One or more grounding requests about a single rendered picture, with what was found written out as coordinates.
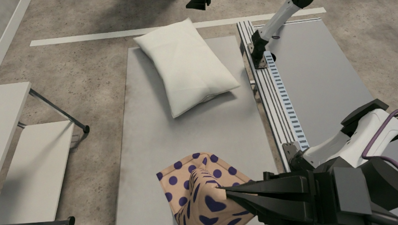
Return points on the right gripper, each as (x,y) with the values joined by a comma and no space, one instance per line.
(198,4)

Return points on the white pillow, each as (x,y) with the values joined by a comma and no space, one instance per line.
(189,70)

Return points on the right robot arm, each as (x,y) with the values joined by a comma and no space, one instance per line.
(262,36)

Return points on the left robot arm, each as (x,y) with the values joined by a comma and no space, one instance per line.
(351,191)

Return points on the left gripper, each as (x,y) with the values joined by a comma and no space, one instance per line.
(290,198)

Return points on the beige polka-dot pillowcase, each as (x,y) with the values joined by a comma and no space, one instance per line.
(190,188)

